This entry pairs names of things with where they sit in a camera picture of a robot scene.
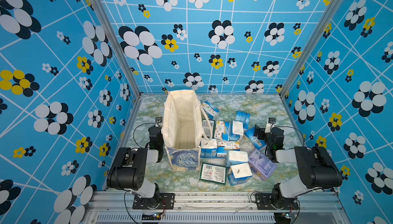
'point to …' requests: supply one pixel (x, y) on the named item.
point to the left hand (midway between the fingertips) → (165, 124)
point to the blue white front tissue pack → (209, 149)
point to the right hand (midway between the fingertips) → (266, 125)
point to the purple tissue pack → (260, 165)
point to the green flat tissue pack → (213, 173)
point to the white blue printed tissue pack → (221, 130)
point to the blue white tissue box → (211, 112)
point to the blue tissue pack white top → (239, 174)
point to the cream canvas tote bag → (185, 120)
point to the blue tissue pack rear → (244, 117)
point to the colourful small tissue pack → (223, 146)
